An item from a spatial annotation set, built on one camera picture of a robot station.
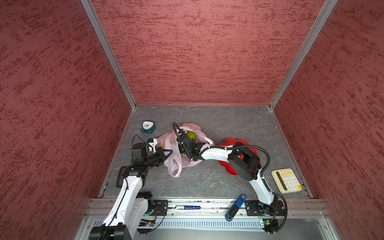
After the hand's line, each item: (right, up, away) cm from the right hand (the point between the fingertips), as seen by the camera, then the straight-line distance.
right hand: (175, 148), depth 93 cm
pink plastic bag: (-1, +6, -9) cm, 11 cm away
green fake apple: (+11, +8, +2) cm, 14 cm away
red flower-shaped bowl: (+36, +3, +4) cm, 37 cm away
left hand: (+1, -1, -13) cm, 13 cm away
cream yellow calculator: (+64, -16, -11) cm, 67 cm away
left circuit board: (-10, -32, -21) cm, 40 cm away
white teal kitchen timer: (-20, +12, +10) cm, 26 cm away
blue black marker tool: (+36, -25, -18) cm, 47 cm away
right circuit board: (+50, -34, -21) cm, 64 cm away
